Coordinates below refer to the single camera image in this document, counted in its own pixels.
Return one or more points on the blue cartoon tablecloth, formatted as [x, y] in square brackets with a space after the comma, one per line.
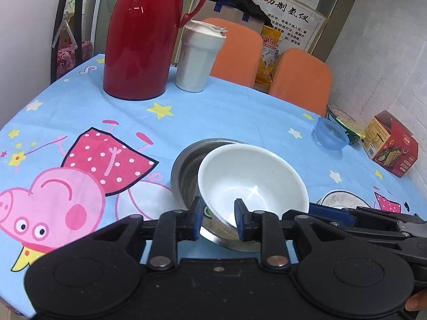
[233, 116]

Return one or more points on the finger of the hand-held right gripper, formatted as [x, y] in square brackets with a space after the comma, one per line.
[373, 236]
[328, 213]

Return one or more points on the person's right hand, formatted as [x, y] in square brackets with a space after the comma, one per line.
[417, 301]

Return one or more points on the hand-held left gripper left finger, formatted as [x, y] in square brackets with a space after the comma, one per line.
[197, 220]

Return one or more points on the cardboard box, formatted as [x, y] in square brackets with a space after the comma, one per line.
[64, 40]

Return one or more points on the small blue bowl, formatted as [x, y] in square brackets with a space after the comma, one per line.
[330, 136]

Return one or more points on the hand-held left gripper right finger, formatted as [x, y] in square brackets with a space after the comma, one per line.
[239, 218]

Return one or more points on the floral seat cushion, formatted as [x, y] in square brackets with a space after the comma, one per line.
[71, 60]

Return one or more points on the small gold-rimmed white plate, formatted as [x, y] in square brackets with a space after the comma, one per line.
[340, 198]

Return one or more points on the clear plastic hanger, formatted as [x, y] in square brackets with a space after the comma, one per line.
[68, 28]

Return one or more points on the white bowl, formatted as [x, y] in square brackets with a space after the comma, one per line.
[253, 180]

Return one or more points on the yellow snack bag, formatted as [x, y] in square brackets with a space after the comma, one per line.
[267, 56]

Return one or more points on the white lidded cup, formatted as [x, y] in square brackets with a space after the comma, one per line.
[193, 63]

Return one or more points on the brown paper bag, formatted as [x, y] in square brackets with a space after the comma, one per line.
[230, 15]

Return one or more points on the red thermos jug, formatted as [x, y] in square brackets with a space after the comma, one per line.
[140, 46]

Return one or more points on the green snack packet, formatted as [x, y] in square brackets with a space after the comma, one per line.
[350, 125]

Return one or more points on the red cracker box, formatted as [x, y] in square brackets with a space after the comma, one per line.
[390, 150]

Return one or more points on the black metal frame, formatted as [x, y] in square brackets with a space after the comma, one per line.
[79, 13]

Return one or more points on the stainless steel bowl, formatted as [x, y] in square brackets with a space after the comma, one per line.
[186, 176]

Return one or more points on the orange chair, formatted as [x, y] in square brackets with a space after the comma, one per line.
[237, 53]
[300, 80]

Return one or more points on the wall poster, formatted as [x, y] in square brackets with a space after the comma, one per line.
[297, 23]

